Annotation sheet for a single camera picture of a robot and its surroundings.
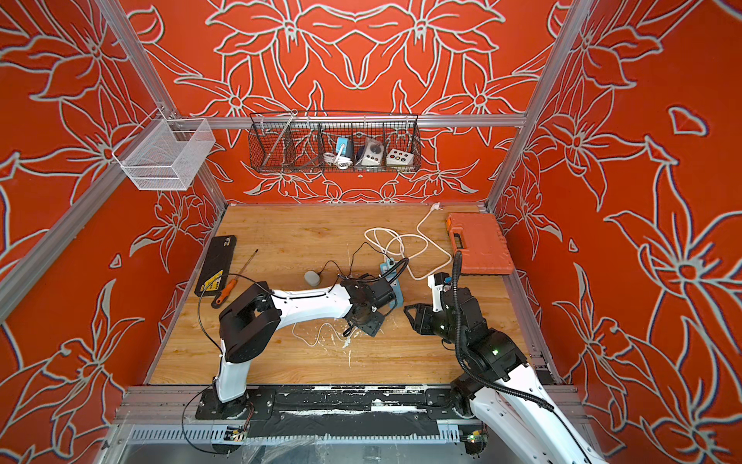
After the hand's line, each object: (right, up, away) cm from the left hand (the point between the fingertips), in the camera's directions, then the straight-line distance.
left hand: (371, 320), depth 88 cm
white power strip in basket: (0, +53, +4) cm, 54 cm away
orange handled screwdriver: (-47, +10, +7) cm, 48 cm away
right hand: (+8, +8, -16) cm, 19 cm away
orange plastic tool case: (+40, +23, +15) cm, 49 cm away
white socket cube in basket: (+9, +52, +6) cm, 54 cm away
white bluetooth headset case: (-20, +12, +8) cm, 25 cm away
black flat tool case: (-56, +16, +14) cm, 60 cm away
